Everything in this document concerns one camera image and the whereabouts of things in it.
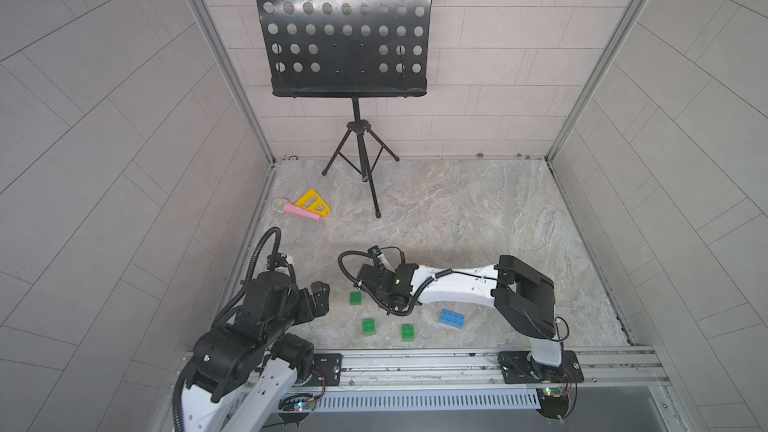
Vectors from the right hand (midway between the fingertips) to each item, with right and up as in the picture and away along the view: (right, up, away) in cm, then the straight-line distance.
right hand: (384, 289), depth 85 cm
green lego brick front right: (+7, -7, -11) cm, 15 cm away
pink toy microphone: (-35, +23, +12) cm, 43 cm away
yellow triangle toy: (-26, +25, +17) cm, 40 cm away
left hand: (-14, +6, -18) cm, 23 cm away
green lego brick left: (-7, 0, -6) cm, 9 cm away
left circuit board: (-20, -21, -16) cm, 33 cm away
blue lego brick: (+19, -6, -7) cm, 21 cm away
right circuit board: (+40, -20, -16) cm, 48 cm away
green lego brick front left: (-4, -8, -6) cm, 11 cm away
